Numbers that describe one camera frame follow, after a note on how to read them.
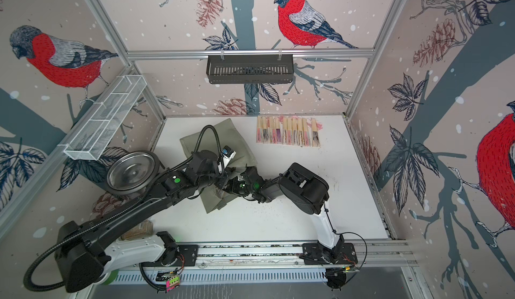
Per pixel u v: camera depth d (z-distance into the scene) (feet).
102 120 2.51
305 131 3.71
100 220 1.42
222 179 2.20
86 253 1.26
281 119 3.90
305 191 1.71
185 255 2.40
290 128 3.74
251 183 2.46
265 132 3.73
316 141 3.52
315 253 2.39
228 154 2.20
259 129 3.74
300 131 3.73
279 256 2.45
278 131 3.74
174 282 2.19
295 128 3.74
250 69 3.48
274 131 3.74
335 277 2.28
